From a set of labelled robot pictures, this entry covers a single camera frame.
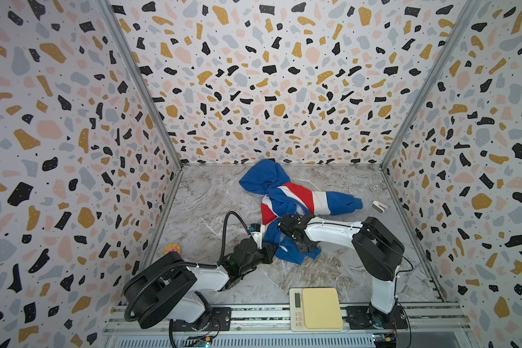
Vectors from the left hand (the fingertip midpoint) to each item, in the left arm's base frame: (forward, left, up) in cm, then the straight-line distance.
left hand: (280, 243), depth 83 cm
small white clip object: (+21, -48, -8) cm, 53 cm away
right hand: (+5, -11, -8) cm, 14 cm away
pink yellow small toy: (+1, +42, -4) cm, 43 cm away
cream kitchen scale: (-21, -11, -7) cm, 25 cm away
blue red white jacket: (+24, -2, -4) cm, 24 cm away
